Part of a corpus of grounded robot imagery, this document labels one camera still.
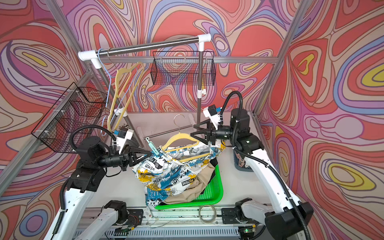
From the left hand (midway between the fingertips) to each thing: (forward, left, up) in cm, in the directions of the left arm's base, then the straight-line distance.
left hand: (150, 157), depth 56 cm
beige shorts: (+1, -21, -25) cm, 33 cm away
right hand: (+10, -17, +1) cm, 19 cm away
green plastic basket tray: (-2, -27, -36) cm, 45 cm away
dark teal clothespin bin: (+14, -45, -33) cm, 58 cm away
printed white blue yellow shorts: (-1, -6, -10) cm, 11 cm away
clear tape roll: (-15, -27, -35) cm, 47 cm away
